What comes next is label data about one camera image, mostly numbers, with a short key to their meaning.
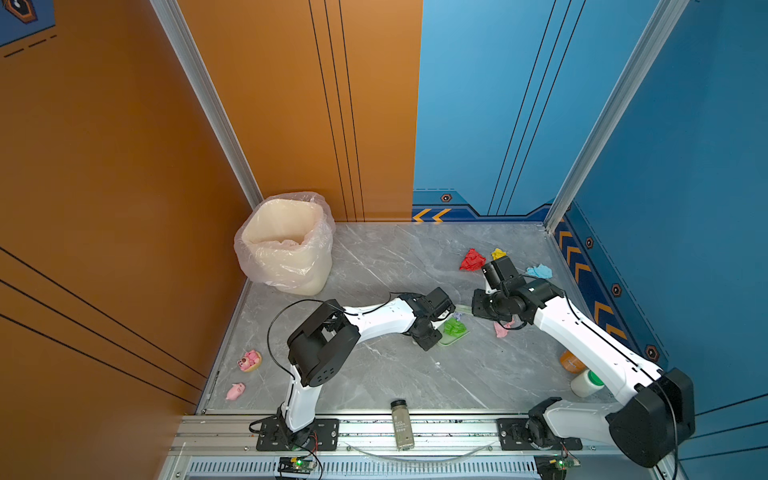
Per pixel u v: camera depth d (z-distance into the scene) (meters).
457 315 0.83
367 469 0.70
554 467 0.71
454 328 0.91
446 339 0.88
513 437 0.72
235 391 0.79
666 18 0.70
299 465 0.71
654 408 0.38
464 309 0.83
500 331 0.89
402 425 0.72
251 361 0.84
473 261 1.07
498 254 1.10
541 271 1.05
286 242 0.80
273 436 0.72
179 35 0.72
